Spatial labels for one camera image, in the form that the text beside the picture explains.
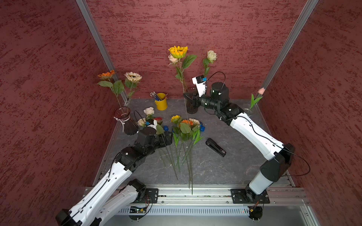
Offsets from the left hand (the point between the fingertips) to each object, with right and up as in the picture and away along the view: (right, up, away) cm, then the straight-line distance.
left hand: (166, 137), depth 73 cm
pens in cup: (-13, +26, +28) cm, 41 cm away
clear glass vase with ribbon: (+55, +14, +22) cm, 60 cm away
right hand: (+9, +21, -3) cm, 23 cm away
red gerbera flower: (-9, +8, +28) cm, 30 cm away
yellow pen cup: (-8, +20, +37) cm, 43 cm away
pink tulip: (+56, +21, +17) cm, 62 cm away
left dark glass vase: (-31, +12, +17) cm, 37 cm away
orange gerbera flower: (-31, +29, +9) cm, 44 cm away
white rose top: (-18, +14, +34) cm, 41 cm away
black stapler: (+28, -8, +17) cm, 33 cm away
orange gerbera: (+11, +3, +20) cm, 23 cm away
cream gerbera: (+17, +7, +25) cm, 31 cm away
